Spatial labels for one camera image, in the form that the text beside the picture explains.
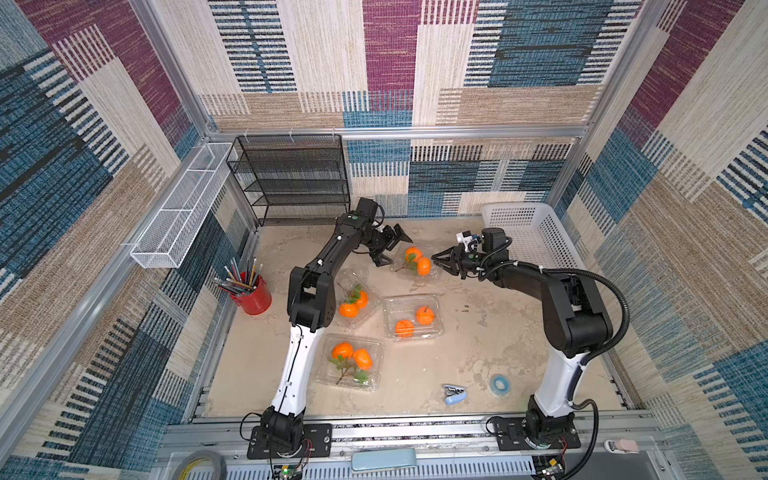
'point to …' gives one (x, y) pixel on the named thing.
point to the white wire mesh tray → (167, 239)
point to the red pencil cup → (251, 293)
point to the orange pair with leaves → (413, 260)
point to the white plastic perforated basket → (537, 234)
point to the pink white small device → (620, 445)
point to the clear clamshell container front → (350, 362)
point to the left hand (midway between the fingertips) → (408, 248)
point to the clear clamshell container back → (415, 280)
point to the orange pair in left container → (351, 309)
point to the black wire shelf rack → (293, 178)
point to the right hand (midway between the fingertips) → (436, 261)
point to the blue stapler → (454, 394)
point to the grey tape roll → (185, 462)
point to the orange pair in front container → (361, 357)
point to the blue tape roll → (500, 385)
